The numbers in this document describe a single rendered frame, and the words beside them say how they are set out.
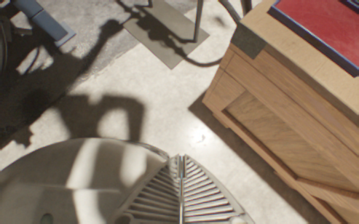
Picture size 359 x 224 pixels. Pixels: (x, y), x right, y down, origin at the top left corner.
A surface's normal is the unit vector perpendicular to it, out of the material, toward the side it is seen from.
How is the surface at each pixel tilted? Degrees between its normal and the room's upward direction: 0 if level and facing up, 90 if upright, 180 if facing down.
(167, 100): 0
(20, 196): 73
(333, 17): 0
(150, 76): 0
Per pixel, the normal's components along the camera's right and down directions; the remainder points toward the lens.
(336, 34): -0.02, -0.22
